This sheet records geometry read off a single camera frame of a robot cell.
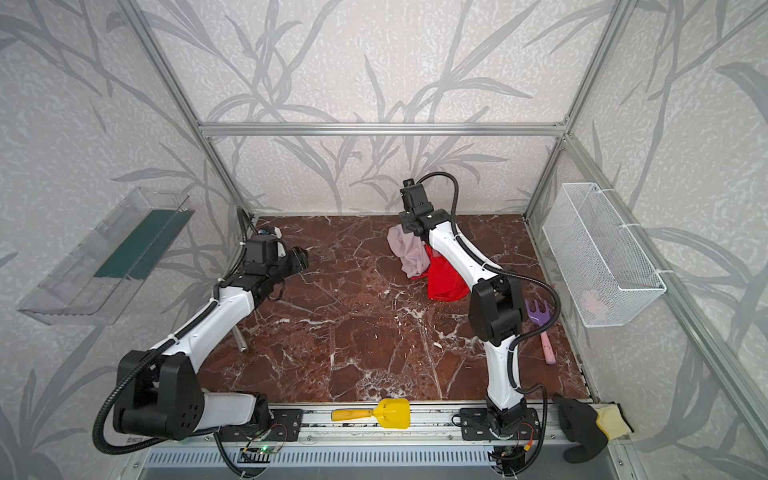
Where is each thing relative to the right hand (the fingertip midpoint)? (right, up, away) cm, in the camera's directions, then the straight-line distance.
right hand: (416, 205), depth 94 cm
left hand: (-33, -13, -7) cm, 36 cm away
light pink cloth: (-2, -14, +5) cm, 15 cm away
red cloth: (+9, -25, +3) cm, 27 cm away
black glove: (+40, -57, -20) cm, 72 cm away
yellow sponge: (+48, -56, -20) cm, 77 cm away
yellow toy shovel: (-7, -55, -19) cm, 59 cm away
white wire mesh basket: (+38, -18, -32) cm, 53 cm away
